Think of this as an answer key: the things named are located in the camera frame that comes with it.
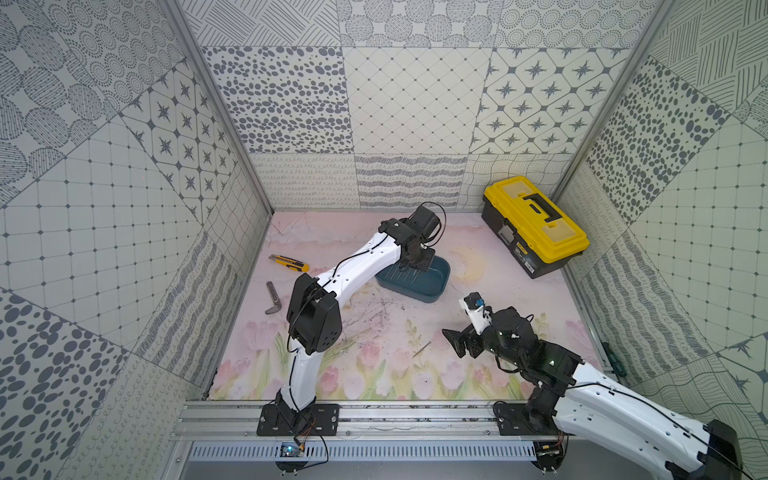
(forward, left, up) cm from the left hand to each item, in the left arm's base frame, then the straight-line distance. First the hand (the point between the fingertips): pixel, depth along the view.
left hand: (423, 255), depth 87 cm
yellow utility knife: (+6, +44, -15) cm, 47 cm away
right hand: (-19, -9, -5) cm, 21 cm away
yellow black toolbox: (+11, -36, 0) cm, 37 cm away
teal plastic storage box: (-5, 0, -10) cm, 11 cm away
